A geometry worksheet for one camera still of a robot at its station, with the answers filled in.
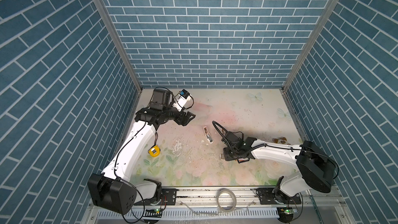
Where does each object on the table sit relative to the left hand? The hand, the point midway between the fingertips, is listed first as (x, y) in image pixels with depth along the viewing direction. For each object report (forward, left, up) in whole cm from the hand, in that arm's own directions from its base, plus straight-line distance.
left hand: (189, 111), depth 75 cm
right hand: (-13, -18, -24) cm, 33 cm away
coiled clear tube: (-35, -21, -22) cm, 46 cm away
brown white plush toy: (-5, -54, -22) cm, 58 cm away
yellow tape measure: (-10, +21, -24) cm, 33 cm away
